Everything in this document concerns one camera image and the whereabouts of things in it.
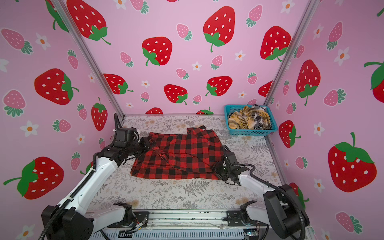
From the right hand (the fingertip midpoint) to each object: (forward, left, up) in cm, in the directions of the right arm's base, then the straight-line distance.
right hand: (210, 169), depth 88 cm
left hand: (+3, +32, +18) cm, 36 cm away
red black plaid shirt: (+10, +11, -3) cm, 15 cm away
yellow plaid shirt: (+38, -21, +6) cm, 43 cm away
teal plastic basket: (+32, -36, +2) cm, 48 cm away
